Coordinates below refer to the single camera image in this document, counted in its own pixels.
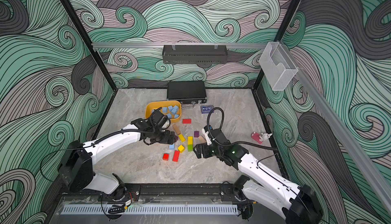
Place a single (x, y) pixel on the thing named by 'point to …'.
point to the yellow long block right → (190, 140)
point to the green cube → (190, 147)
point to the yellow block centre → (182, 138)
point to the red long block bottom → (175, 156)
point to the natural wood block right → (201, 140)
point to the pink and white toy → (259, 138)
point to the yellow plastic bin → (151, 106)
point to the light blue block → (173, 111)
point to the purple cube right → (196, 134)
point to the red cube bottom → (165, 157)
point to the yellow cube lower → (181, 148)
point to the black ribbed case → (187, 92)
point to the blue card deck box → (206, 109)
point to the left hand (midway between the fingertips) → (170, 138)
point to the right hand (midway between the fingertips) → (199, 148)
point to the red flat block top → (187, 121)
